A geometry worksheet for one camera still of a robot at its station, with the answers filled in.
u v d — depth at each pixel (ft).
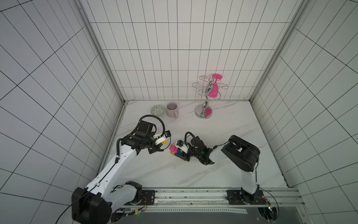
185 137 2.49
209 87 2.96
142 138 1.86
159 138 2.20
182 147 2.60
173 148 2.74
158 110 3.61
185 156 2.64
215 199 2.39
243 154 1.68
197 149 2.43
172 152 2.88
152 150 2.24
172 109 3.44
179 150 2.79
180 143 2.59
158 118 2.07
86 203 1.20
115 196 1.63
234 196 2.39
